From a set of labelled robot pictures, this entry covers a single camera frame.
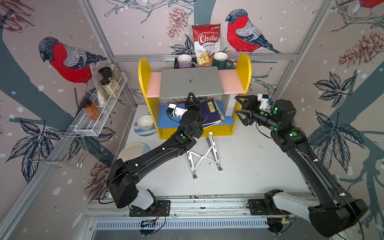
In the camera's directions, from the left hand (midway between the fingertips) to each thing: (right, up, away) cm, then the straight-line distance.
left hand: (197, 88), depth 64 cm
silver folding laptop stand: (+9, -37, +27) cm, 46 cm away
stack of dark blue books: (+9, -12, +28) cm, 32 cm away
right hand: (+16, -7, 0) cm, 18 cm away
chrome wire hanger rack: (-52, -25, -8) cm, 59 cm away
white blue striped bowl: (-38, -20, +40) cm, 59 cm away
